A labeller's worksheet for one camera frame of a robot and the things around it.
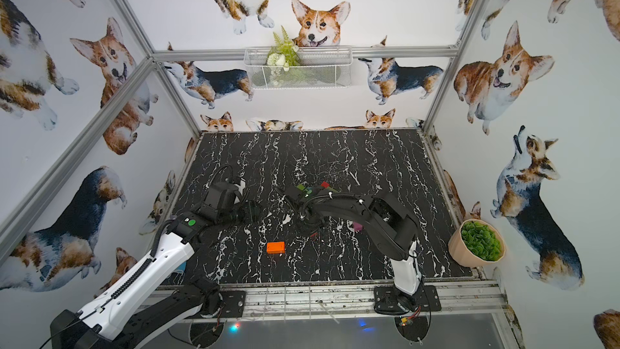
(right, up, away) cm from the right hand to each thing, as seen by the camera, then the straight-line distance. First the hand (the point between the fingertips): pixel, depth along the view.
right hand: (308, 229), depth 87 cm
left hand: (-15, +11, -8) cm, 20 cm away
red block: (+6, +14, +16) cm, 23 cm away
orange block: (-11, -5, -3) cm, 13 cm away
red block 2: (+2, -2, +1) cm, 3 cm away
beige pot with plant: (+53, 0, -13) cm, 54 cm away
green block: (-4, +13, +17) cm, 22 cm away
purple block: (+18, +1, +1) cm, 18 cm away
